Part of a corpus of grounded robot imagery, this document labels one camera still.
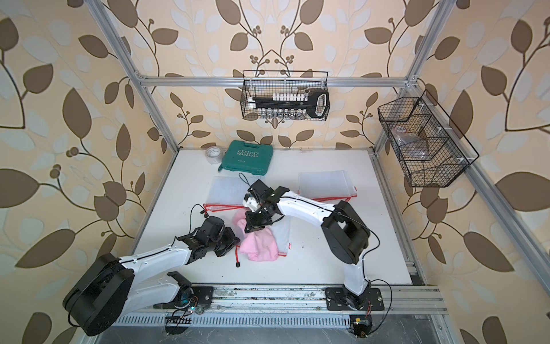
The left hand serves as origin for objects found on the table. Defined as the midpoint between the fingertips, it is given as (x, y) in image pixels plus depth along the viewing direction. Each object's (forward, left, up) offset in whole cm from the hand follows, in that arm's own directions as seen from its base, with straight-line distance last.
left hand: (240, 237), depth 87 cm
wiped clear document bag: (+27, -40, -1) cm, 48 cm away
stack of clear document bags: (+24, +9, -2) cm, 26 cm away
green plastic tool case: (+43, +6, +3) cm, 43 cm away
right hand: (0, -3, +6) cm, 7 cm away
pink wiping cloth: (-5, -9, +6) cm, 12 cm away
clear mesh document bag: (+5, -17, -2) cm, 18 cm away
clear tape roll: (+48, +21, -2) cm, 53 cm away
